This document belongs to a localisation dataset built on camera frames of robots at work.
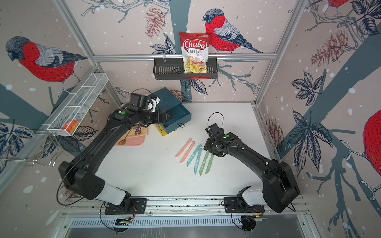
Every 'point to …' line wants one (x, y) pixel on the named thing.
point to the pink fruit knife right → (184, 157)
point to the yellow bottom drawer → (159, 128)
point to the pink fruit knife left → (183, 148)
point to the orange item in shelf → (70, 126)
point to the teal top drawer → (180, 115)
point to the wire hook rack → (53, 138)
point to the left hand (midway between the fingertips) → (168, 114)
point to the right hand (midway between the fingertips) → (207, 147)
